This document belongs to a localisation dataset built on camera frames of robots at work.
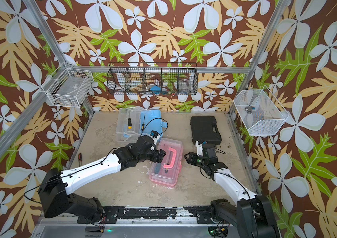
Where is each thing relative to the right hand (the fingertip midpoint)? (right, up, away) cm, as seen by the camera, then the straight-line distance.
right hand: (186, 155), depth 87 cm
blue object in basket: (-18, +41, +7) cm, 45 cm away
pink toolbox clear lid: (-12, -8, -7) cm, 16 cm away
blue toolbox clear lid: (-40, +13, +7) cm, 42 cm away
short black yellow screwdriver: (-37, +20, +12) cm, 44 cm away
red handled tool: (-68, -2, +7) cm, 68 cm away
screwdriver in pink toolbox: (-17, -6, -5) cm, 19 cm away
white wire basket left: (-70, +41, -1) cm, 81 cm away
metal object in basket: (+37, +27, 0) cm, 46 cm away
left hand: (-15, +5, -7) cm, 17 cm away
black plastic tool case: (+14, +16, +15) cm, 26 cm away
